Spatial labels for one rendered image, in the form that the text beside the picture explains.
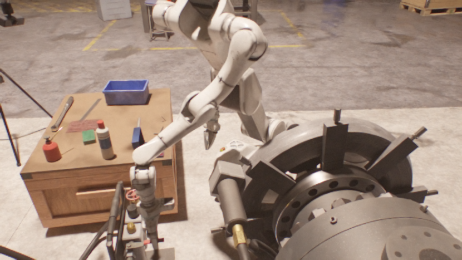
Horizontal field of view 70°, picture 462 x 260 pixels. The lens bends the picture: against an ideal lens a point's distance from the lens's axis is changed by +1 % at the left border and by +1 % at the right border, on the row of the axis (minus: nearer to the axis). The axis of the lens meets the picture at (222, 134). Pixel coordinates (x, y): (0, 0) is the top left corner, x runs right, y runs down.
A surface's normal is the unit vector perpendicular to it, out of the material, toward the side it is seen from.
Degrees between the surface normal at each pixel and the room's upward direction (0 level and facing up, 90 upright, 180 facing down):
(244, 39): 68
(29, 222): 0
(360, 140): 90
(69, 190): 90
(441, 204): 0
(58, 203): 90
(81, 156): 0
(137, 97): 90
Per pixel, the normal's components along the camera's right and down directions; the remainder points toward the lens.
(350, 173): 0.15, -0.85
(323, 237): -0.62, -0.61
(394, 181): 0.15, 0.53
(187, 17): 0.79, 0.32
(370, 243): -0.31, -0.78
